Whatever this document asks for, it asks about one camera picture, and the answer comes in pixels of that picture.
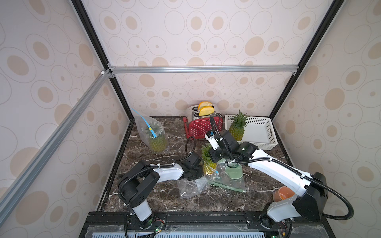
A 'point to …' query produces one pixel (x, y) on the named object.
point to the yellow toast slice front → (206, 110)
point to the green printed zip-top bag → (226, 174)
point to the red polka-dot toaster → (196, 126)
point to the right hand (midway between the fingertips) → (207, 153)
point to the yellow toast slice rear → (204, 103)
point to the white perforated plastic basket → (259, 131)
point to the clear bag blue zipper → (151, 132)
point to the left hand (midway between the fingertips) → (206, 175)
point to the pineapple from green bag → (237, 124)
